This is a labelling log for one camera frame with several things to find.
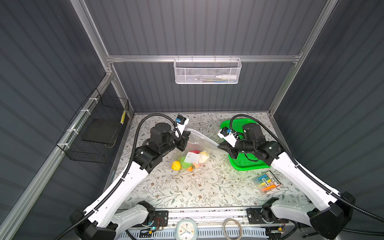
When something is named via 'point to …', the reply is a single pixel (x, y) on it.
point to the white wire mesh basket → (207, 70)
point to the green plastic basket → (241, 162)
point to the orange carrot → (191, 168)
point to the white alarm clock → (186, 229)
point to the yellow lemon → (176, 165)
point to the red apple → (195, 151)
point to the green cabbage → (185, 165)
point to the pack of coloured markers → (266, 182)
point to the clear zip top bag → (200, 151)
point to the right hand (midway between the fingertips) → (222, 145)
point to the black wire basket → (95, 129)
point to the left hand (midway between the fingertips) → (188, 131)
